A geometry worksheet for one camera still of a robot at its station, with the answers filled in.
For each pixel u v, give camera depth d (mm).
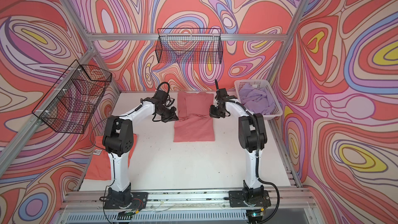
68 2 743
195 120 999
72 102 783
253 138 558
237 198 737
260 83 1160
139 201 719
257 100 1074
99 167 824
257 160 585
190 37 875
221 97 813
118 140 547
